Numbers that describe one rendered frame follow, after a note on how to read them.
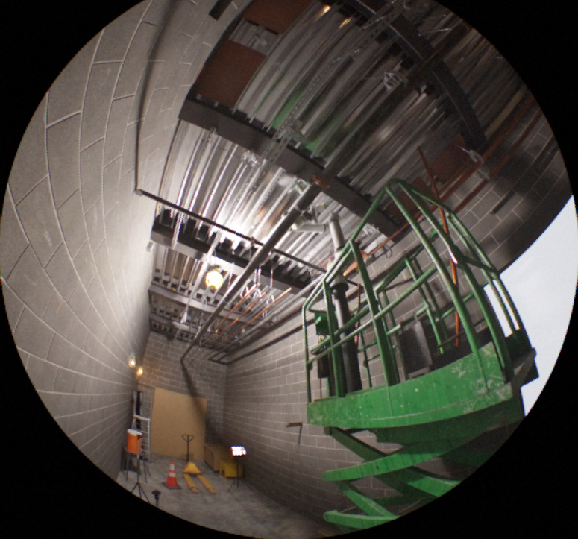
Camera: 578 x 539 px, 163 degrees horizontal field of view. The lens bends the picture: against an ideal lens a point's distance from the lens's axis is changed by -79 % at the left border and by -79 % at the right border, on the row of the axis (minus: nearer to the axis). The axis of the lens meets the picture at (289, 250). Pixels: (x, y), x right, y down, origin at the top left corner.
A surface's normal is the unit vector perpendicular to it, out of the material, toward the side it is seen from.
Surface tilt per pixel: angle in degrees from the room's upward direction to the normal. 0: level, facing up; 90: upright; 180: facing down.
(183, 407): 90
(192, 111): 180
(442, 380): 90
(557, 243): 90
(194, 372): 90
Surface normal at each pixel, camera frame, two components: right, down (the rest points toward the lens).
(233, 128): 0.02, 0.72
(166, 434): 0.55, -0.59
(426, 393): -0.95, -0.19
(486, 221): -0.83, -0.37
